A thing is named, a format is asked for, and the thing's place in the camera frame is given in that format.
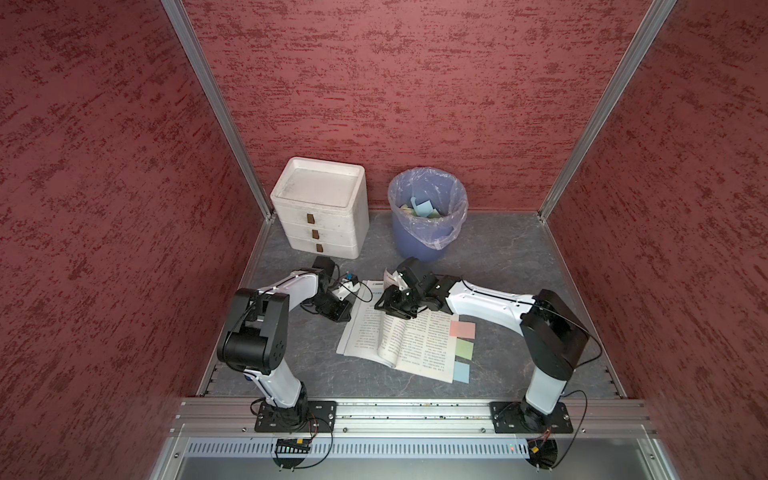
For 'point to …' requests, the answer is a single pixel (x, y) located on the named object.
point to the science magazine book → (422, 343)
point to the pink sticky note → (463, 329)
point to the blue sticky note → (461, 372)
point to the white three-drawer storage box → (323, 206)
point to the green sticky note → (464, 348)
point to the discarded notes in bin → (423, 209)
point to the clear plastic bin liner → (448, 194)
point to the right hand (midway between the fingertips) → (379, 314)
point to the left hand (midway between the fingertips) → (345, 322)
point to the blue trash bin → (410, 246)
